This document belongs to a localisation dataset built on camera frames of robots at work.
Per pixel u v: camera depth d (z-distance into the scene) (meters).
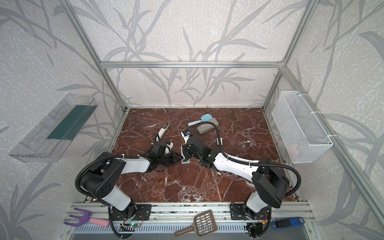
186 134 0.71
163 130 1.05
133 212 0.69
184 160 0.91
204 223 0.71
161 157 0.78
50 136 0.64
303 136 0.61
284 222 0.67
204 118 1.14
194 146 0.61
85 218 0.72
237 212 0.74
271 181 0.43
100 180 0.46
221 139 1.02
